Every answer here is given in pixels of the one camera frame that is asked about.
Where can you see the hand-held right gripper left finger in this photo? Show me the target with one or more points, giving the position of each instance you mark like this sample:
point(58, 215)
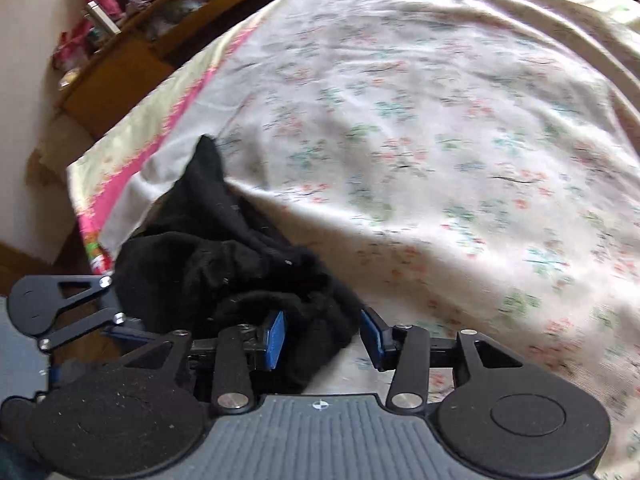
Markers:
point(275, 340)

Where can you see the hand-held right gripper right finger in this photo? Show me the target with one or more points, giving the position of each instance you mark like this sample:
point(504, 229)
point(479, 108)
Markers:
point(376, 341)

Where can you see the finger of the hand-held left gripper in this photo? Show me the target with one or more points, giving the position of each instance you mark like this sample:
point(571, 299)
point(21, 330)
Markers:
point(127, 332)
point(56, 376)

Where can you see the black pants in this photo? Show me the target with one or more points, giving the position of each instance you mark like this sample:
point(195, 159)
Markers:
point(225, 270)

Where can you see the beige cardboard box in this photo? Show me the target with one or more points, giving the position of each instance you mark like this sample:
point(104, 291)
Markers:
point(62, 145)

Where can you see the floral patchwork bed sheet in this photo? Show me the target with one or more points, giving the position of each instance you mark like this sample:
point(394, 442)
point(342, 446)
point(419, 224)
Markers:
point(425, 160)

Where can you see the wooden desk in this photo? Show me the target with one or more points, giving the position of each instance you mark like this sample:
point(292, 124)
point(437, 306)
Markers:
point(125, 70)

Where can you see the steel thermos flask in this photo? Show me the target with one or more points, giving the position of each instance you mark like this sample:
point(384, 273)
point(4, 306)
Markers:
point(102, 19)

